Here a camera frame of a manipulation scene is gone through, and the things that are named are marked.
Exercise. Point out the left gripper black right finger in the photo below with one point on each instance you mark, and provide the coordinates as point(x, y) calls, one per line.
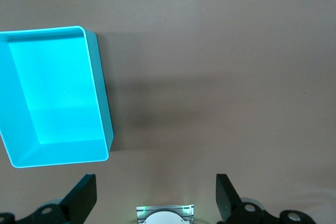
point(225, 197)

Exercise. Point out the teal plastic bin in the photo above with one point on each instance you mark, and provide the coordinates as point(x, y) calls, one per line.
point(61, 90)

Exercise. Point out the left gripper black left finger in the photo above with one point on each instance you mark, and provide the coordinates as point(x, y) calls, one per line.
point(78, 197)

